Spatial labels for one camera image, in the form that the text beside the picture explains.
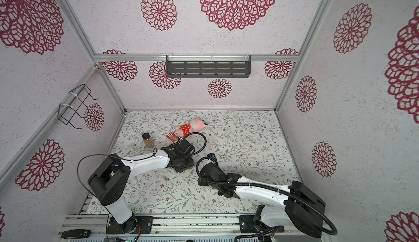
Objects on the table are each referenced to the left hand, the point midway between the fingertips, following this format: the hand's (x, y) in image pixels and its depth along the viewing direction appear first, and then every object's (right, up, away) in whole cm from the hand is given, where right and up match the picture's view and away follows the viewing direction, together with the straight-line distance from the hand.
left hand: (191, 166), depth 90 cm
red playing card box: (-13, +15, +13) cm, 24 cm away
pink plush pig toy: (+1, +23, +13) cm, 26 cm away
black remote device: (-47, -23, -21) cm, 57 cm away
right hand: (+4, -1, -10) cm, 11 cm away
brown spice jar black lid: (-26, +13, +5) cm, 30 cm away
